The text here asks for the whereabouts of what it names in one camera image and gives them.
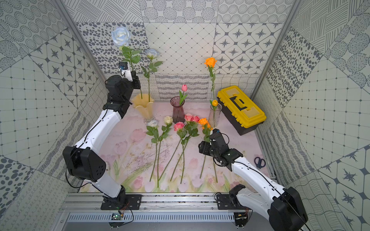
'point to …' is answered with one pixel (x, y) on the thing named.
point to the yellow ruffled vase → (144, 103)
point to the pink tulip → (182, 97)
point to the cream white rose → (167, 121)
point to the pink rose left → (181, 134)
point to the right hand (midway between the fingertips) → (204, 148)
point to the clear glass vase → (214, 115)
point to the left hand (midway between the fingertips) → (131, 68)
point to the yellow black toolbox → (239, 109)
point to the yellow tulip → (214, 103)
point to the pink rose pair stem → (191, 129)
